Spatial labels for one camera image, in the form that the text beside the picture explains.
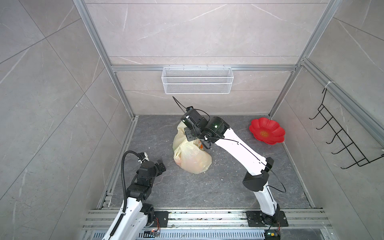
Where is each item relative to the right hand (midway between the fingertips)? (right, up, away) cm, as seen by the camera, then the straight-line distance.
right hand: (191, 129), depth 74 cm
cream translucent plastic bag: (-1, -14, +4) cm, 15 cm away
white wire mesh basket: (+2, +33, +27) cm, 43 cm away
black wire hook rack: (+70, -8, -10) cm, 71 cm away
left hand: (-21, -17, +8) cm, 28 cm away
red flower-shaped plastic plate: (+56, -1, +36) cm, 67 cm away
